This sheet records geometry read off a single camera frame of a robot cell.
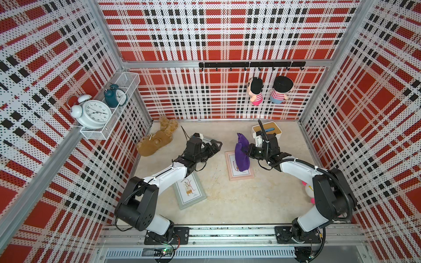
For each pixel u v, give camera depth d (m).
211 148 0.78
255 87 0.93
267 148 0.70
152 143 0.96
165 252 0.69
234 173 0.94
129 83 0.90
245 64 0.88
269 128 1.11
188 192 0.86
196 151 0.69
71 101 0.59
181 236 0.74
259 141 0.81
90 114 0.62
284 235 0.73
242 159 0.86
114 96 0.71
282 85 0.93
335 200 0.45
